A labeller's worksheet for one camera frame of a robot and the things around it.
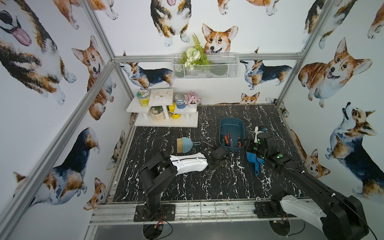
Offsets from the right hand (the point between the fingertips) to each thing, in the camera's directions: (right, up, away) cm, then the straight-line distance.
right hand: (249, 137), depth 83 cm
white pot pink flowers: (-33, +22, +7) cm, 40 cm away
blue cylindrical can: (-40, +20, +12) cm, 46 cm away
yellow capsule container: (-47, +16, +18) cm, 53 cm away
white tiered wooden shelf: (-51, +24, +13) cm, 57 cm away
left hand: (-14, -13, +5) cm, 20 cm away
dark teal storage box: (-6, 0, +20) cm, 21 cm away
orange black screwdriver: (-2, -5, +15) cm, 16 cm away
